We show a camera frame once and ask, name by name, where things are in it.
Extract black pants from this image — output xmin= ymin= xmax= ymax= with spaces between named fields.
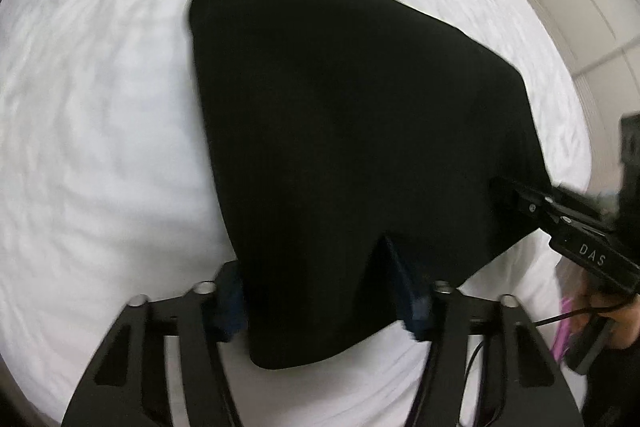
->
xmin=189 ymin=0 xmax=551 ymax=369

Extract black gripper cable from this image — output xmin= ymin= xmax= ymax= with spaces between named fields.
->
xmin=456 ymin=303 xmax=632 ymax=427

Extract pink phone stand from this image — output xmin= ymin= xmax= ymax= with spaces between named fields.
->
xmin=551 ymin=297 xmax=574 ymax=363

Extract person's right hand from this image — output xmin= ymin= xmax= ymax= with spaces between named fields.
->
xmin=566 ymin=273 xmax=640 ymax=350

